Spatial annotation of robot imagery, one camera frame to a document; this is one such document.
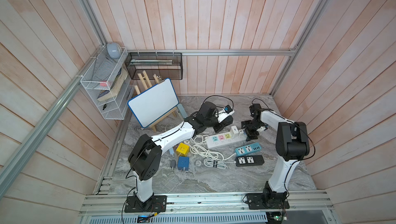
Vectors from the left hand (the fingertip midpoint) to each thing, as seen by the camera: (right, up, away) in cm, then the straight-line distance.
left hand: (226, 122), depth 82 cm
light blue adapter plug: (-31, -17, +6) cm, 36 cm away
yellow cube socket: (-24, -16, +4) cm, 29 cm away
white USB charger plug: (+7, -6, +10) cm, 13 cm away
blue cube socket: (-24, -22, 0) cm, 32 cm away
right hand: (+14, -7, +18) cm, 24 cm away
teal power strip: (+14, -17, +7) cm, 23 cm away
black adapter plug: (-30, -24, +3) cm, 38 cm away
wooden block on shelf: (-63, +15, -4) cm, 65 cm away
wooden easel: (-45, +24, +2) cm, 51 cm away
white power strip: (-2, -12, +11) cm, 16 cm away
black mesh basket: (-42, +35, +13) cm, 56 cm away
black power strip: (+14, -22, +3) cm, 26 cm away
